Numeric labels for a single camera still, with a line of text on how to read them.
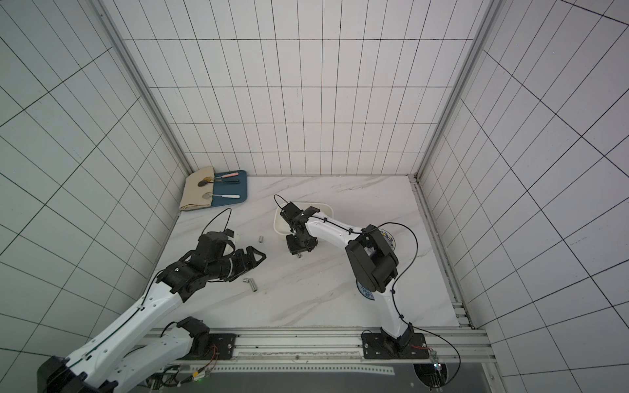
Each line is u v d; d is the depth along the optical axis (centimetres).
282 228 100
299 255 91
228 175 120
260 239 97
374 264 52
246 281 85
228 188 117
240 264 67
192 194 113
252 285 85
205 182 118
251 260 68
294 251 81
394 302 57
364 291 83
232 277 66
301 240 78
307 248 79
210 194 113
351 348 74
